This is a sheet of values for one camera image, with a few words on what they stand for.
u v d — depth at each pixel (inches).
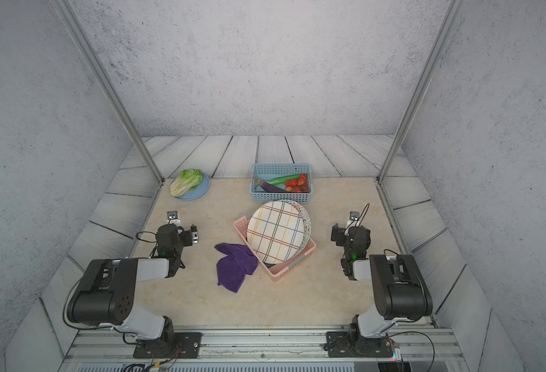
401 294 17.9
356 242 28.1
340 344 28.1
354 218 31.5
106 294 17.9
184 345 28.6
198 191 45.4
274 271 31.9
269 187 45.3
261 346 29.2
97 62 32.0
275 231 36.8
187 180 44.5
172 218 32.0
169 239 28.7
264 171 48.2
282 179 46.9
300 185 44.0
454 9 27.6
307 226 35.8
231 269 34.2
